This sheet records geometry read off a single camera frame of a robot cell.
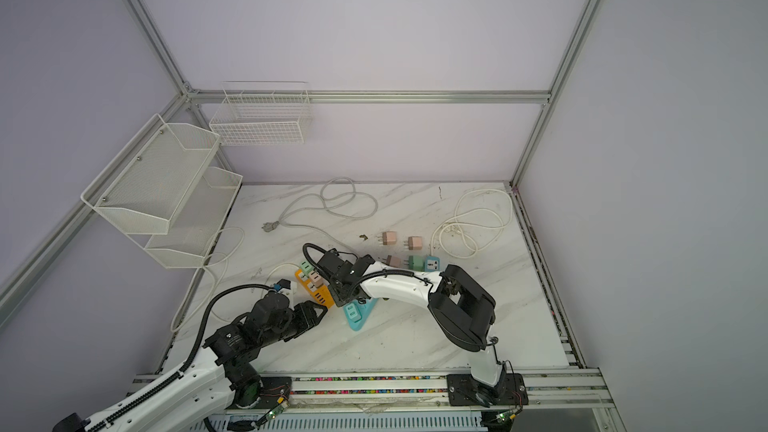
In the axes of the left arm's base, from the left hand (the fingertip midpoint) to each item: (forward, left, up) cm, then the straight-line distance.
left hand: (321, 315), depth 80 cm
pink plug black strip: (+27, -27, -5) cm, 39 cm away
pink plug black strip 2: (+29, -18, -5) cm, 34 cm away
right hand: (+8, -4, -2) cm, 9 cm away
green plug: (+19, -27, -4) cm, 34 cm away
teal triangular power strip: (+3, -11, -3) cm, 12 cm away
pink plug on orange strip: (+10, +3, 0) cm, 11 cm away
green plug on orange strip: (+14, +7, 0) cm, 15 cm away
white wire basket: (+57, +25, +24) cm, 67 cm away
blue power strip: (+19, -32, -5) cm, 38 cm away
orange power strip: (+8, +2, -4) cm, 9 cm away
